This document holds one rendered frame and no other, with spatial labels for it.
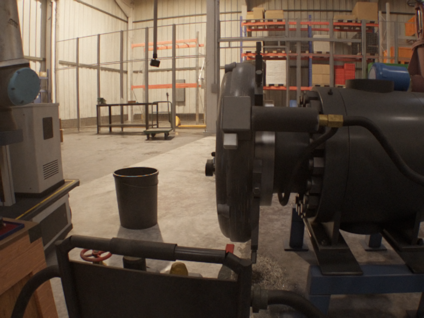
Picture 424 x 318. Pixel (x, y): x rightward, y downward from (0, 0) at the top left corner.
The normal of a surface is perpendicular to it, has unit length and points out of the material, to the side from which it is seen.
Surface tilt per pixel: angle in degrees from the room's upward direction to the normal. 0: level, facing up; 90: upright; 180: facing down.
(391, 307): 0
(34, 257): 90
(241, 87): 46
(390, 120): 55
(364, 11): 90
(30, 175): 90
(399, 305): 0
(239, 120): 68
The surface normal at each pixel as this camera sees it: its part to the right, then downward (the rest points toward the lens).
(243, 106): -0.14, -0.22
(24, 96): 0.93, 0.15
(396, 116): -0.11, -0.47
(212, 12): -0.25, 0.17
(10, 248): 0.99, 0.03
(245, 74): -0.10, -0.71
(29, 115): 0.04, 0.18
